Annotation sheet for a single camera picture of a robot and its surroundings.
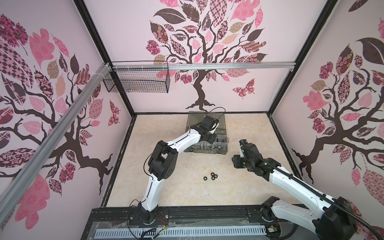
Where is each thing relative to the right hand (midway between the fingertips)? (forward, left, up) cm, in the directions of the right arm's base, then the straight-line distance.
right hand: (235, 156), depth 83 cm
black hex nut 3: (-8, +13, -11) cm, 19 cm away
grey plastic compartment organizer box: (+13, +6, -9) cm, 17 cm away
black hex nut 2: (-8, +17, -10) cm, 22 cm away
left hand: (+15, +12, -3) cm, 20 cm away
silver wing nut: (+12, +7, -9) cm, 17 cm away
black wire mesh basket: (+46, +53, +24) cm, 74 cm away
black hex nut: (-6, +13, -11) cm, 18 cm away
